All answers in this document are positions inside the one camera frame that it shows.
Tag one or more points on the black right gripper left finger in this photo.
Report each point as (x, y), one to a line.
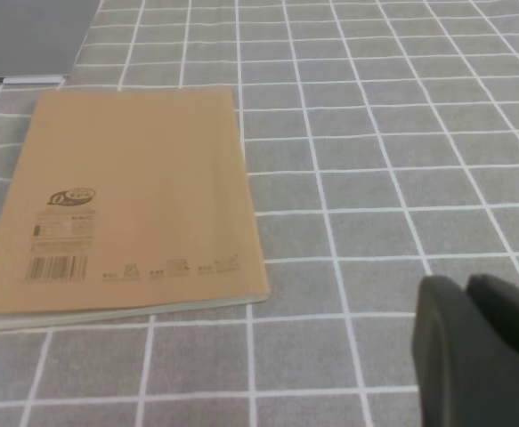
(466, 375)

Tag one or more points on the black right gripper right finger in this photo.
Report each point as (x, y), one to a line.
(498, 301)

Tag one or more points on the grey checkered tablecloth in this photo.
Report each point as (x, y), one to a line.
(382, 144)

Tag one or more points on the brown kraft notebook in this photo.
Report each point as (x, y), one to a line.
(128, 204)

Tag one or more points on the grey hardcover book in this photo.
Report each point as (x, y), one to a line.
(40, 40)

